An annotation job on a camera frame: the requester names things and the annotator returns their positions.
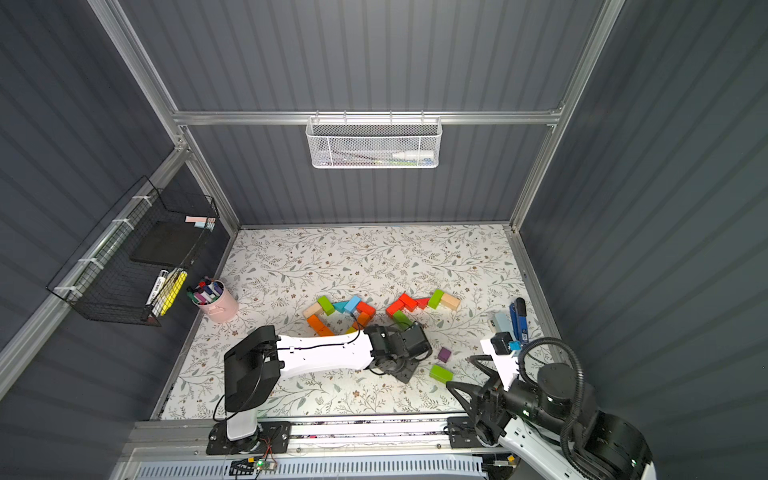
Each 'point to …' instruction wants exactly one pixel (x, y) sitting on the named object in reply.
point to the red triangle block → (422, 302)
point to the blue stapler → (518, 313)
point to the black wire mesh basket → (132, 266)
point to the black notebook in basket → (169, 242)
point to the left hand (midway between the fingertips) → (409, 369)
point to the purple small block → (444, 354)
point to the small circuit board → (248, 466)
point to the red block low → (408, 301)
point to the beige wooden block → (312, 310)
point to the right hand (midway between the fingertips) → (466, 374)
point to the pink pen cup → (216, 303)
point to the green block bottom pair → (441, 374)
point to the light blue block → (352, 303)
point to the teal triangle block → (340, 306)
